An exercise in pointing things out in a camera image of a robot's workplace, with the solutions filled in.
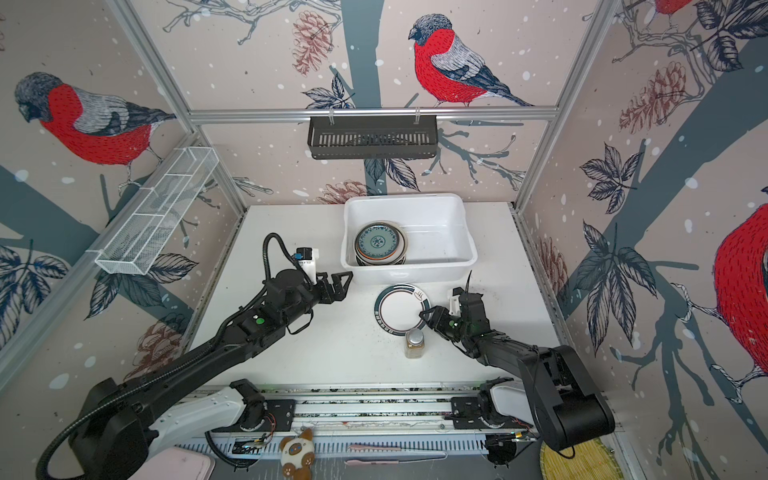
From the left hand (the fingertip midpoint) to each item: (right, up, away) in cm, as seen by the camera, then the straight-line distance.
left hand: (340, 274), depth 77 cm
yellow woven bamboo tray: (+60, -42, -10) cm, 73 cm away
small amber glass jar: (+20, -18, -1) cm, 27 cm away
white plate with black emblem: (+3, +1, +24) cm, 24 cm away
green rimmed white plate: (+15, -13, +16) cm, 26 cm away
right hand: (+23, -15, +11) cm, 30 cm away
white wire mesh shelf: (-53, +10, -1) cm, 54 cm away
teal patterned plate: (+9, +7, +27) cm, 29 cm away
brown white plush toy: (-8, -39, -11) cm, 42 cm away
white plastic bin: (+32, +5, +31) cm, 45 cm away
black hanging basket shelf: (+6, +45, +30) cm, 54 cm away
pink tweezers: (+13, -41, -7) cm, 43 cm away
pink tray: (-34, -41, -11) cm, 55 cm away
